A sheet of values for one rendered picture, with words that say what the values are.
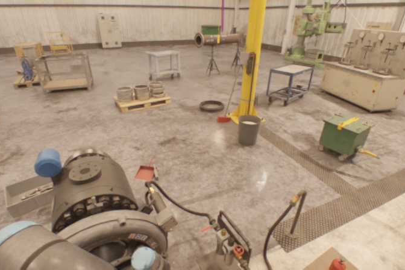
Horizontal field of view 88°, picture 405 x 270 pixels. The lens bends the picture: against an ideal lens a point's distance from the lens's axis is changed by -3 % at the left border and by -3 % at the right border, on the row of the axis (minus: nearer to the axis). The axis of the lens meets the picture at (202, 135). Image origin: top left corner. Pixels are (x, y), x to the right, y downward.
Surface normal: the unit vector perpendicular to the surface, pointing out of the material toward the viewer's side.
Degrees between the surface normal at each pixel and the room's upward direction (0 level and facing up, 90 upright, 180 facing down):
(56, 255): 21
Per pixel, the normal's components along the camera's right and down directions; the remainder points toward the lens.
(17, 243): 0.00, -0.85
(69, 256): 0.51, -0.83
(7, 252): -0.16, -0.61
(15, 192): 0.66, 0.37
